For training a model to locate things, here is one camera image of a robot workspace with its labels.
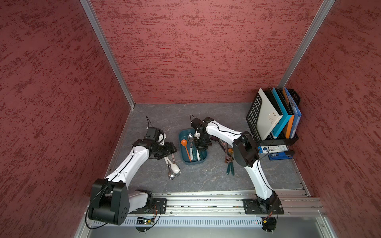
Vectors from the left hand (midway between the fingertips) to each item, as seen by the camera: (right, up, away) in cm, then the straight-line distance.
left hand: (171, 154), depth 83 cm
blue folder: (+69, +24, -5) cm, 73 cm away
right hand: (+17, -1, +9) cm, 19 cm away
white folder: (+55, +22, -2) cm, 60 cm away
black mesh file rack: (+54, +21, +19) cm, 61 cm away
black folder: (+58, +36, +3) cm, 69 cm away
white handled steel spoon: (-1, -12, +2) cm, 12 cm away
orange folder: (+67, +21, -5) cm, 70 cm away
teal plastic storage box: (+5, +10, +13) cm, 18 cm away
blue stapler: (+66, -2, +6) cm, 66 cm away
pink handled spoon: (0, -4, +6) cm, 8 cm away
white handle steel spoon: (+10, +8, +14) cm, 19 cm away
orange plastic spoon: (+6, +4, +14) cm, 16 cm away
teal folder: (+62, +21, -6) cm, 66 cm away
